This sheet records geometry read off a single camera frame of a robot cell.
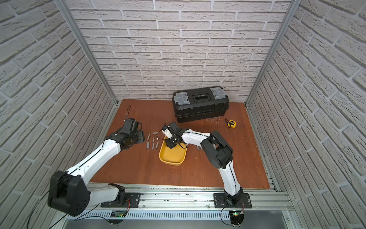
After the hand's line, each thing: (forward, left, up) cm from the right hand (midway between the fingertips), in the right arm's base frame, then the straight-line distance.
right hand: (171, 142), depth 96 cm
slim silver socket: (+4, +16, +2) cm, 17 cm away
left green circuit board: (-39, +27, -1) cm, 47 cm away
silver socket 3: (-6, -18, +1) cm, 19 cm away
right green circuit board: (-45, -34, -1) cm, 56 cm away
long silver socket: (+8, +12, 0) cm, 14 cm away
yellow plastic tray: (-11, -3, +2) cm, 12 cm away
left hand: (0, +17, +13) cm, 21 cm away
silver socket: (-2, +16, +1) cm, 16 cm away
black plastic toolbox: (+20, -21, +16) cm, 33 cm away
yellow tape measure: (+11, -45, +2) cm, 46 cm away
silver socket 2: (-3, +10, +1) cm, 10 cm away
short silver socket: (+2, +12, +1) cm, 13 cm away
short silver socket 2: (+3, +10, +1) cm, 11 cm away
